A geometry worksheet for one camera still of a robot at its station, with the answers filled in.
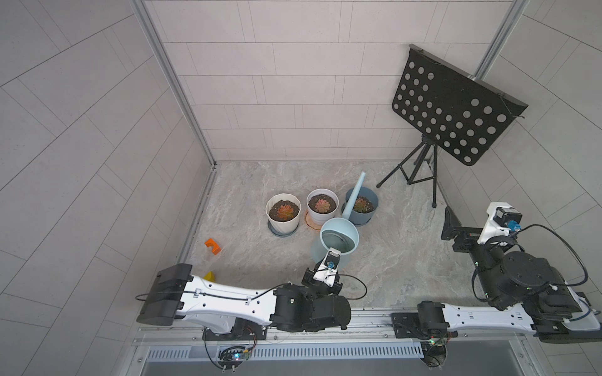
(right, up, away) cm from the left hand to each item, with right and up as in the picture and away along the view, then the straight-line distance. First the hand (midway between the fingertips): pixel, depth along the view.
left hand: (335, 261), depth 69 cm
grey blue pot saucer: (-19, +3, +22) cm, 29 cm away
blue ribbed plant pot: (+16, +18, +23) cm, 33 cm away
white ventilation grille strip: (+3, -26, -1) cm, 26 cm away
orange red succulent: (-17, +12, +18) cm, 28 cm away
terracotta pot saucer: (-8, +7, +25) cm, 27 cm away
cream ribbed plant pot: (-22, +15, +21) cm, 34 cm away
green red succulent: (+13, +14, +24) cm, 30 cm away
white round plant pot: (-6, +18, +24) cm, 30 cm away
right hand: (+28, +17, -13) cm, 35 cm away
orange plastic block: (-43, -1, +17) cm, 46 cm away
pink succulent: (-3, +14, +20) cm, 25 cm away
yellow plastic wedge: (-42, -9, +9) cm, 44 cm away
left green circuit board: (-30, -27, -3) cm, 40 cm away
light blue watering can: (+1, +9, -5) cm, 11 cm away
